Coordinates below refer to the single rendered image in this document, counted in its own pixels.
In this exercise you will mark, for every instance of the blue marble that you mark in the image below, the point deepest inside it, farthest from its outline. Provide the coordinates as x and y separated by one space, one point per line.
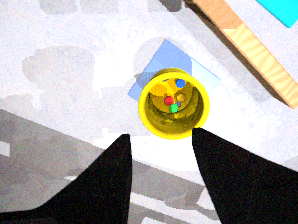
180 83

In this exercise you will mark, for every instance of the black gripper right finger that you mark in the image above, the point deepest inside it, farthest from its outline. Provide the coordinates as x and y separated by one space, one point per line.
245 188

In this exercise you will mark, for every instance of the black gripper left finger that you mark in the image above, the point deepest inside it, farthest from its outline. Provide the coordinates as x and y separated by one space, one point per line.
100 195

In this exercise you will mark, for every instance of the light brown wooden plank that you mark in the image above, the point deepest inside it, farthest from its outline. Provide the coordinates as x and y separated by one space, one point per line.
236 36

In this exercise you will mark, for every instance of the olive-yellow cup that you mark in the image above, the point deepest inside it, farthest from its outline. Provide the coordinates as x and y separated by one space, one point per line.
155 114

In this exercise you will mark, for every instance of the green marble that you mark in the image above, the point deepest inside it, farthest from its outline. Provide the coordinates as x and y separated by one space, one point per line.
173 108

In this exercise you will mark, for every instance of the red marble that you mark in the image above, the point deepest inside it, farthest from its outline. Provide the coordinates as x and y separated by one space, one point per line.
169 100

